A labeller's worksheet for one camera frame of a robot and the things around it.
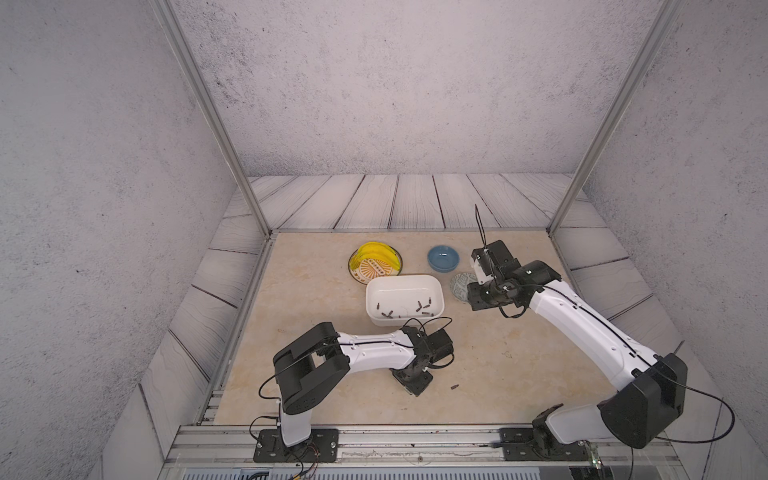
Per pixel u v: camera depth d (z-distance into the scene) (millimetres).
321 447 724
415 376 739
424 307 988
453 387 826
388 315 963
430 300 995
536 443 663
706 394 376
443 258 1103
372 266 1101
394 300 993
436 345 685
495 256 605
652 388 394
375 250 1078
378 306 988
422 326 773
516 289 541
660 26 719
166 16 703
